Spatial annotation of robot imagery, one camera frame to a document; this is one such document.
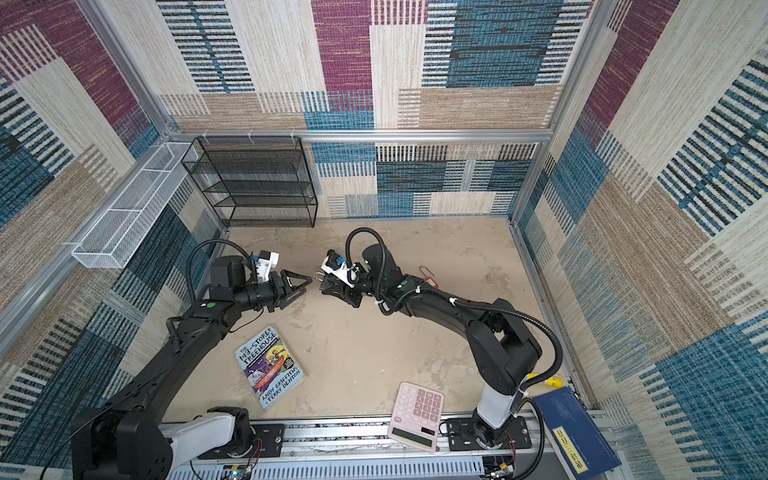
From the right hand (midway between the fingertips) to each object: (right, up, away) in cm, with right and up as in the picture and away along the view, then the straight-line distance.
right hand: (331, 286), depth 81 cm
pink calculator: (+22, -31, -6) cm, 39 cm away
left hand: (-5, +2, -5) cm, 7 cm away
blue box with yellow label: (+60, -35, -10) cm, 70 cm away
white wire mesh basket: (-49, +11, -11) cm, 52 cm away
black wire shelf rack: (-33, +35, +29) cm, 56 cm away
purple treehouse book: (-17, -22, +2) cm, 28 cm away
